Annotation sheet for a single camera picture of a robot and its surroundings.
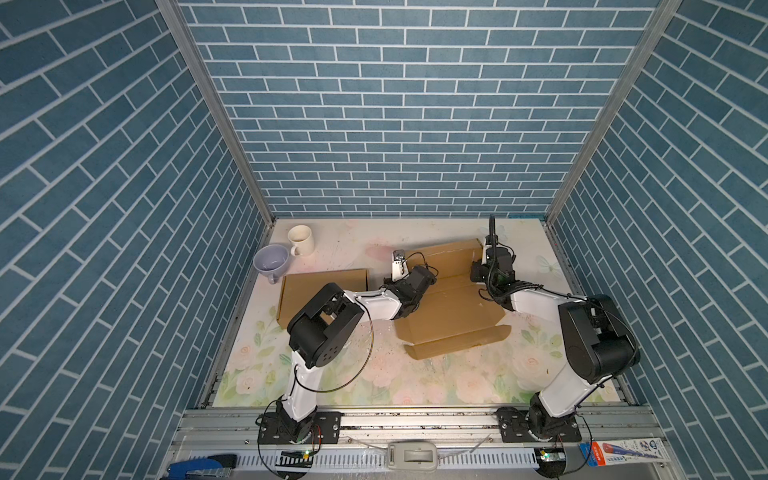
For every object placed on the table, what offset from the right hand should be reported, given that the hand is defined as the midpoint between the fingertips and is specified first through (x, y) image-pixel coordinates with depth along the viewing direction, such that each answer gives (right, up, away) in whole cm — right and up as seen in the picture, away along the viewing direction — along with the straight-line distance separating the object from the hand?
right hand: (478, 257), depth 97 cm
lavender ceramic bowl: (-72, -1, +8) cm, 72 cm away
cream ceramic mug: (-61, +7, +8) cm, 62 cm away
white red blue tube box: (+28, -45, -27) cm, 59 cm away
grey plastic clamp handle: (-23, -45, -29) cm, 58 cm away
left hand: (-26, -6, +1) cm, 27 cm away
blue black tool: (-76, -47, -31) cm, 95 cm away
